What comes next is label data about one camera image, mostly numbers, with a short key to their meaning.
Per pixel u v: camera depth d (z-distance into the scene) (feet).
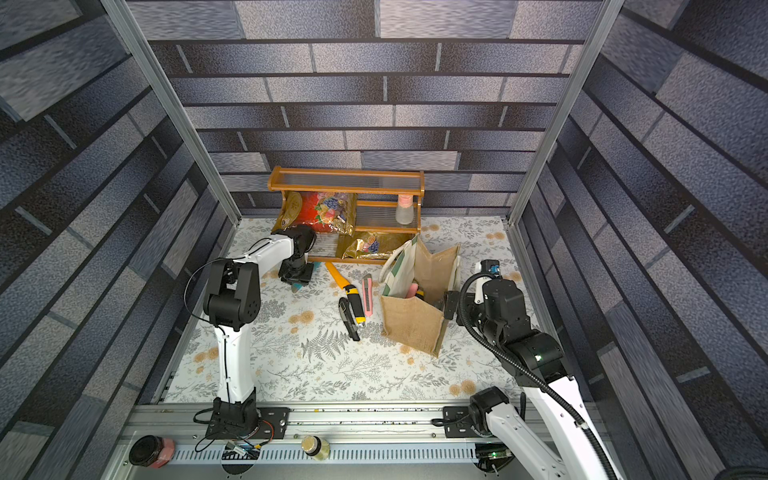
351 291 3.19
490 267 1.90
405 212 3.17
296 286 3.21
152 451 2.08
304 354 2.80
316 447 2.00
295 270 2.85
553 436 1.41
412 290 3.18
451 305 1.99
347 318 3.01
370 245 3.43
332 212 3.10
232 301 1.89
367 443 2.43
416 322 2.66
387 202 3.28
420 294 3.19
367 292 3.20
